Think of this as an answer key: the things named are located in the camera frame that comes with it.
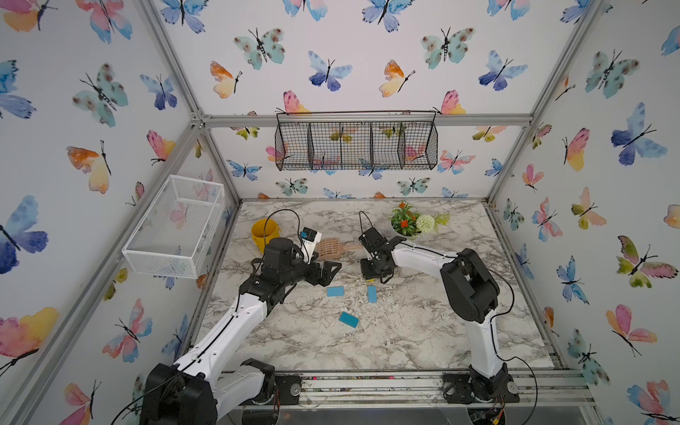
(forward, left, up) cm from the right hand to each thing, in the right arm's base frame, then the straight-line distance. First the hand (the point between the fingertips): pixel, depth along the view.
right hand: (367, 271), depth 96 cm
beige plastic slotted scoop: (+10, +13, -1) cm, 16 cm away
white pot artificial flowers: (+12, -15, +13) cm, 23 cm away
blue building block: (-8, -2, -2) cm, 8 cm away
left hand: (-6, +11, +18) cm, 22 cm away
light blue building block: (-7, +11, -2) cm, 14 cm away
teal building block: (-17, +6, -2) cm, 18 cm away
